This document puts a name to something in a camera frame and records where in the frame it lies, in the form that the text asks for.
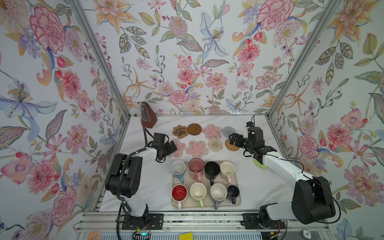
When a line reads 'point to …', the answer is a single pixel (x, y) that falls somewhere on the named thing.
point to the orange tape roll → (98, 235)
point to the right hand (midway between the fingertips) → (235, 136)
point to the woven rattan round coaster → (232, 147)
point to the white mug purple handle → (218, 192)
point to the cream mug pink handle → (227, 168)
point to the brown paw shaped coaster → (180, 131)
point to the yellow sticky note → (186, 236)
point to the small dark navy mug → (233, 191)
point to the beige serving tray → (189, 202)
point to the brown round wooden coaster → (194, 129)
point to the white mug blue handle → (178, 168)
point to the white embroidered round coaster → (215, 145)
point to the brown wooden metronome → (148, 116)
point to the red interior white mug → (179, 193)
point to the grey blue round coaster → (227, 130)
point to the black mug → (212, 169)
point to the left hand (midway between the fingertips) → (174, 149)
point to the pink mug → (196, 169)
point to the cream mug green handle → (198, 191)
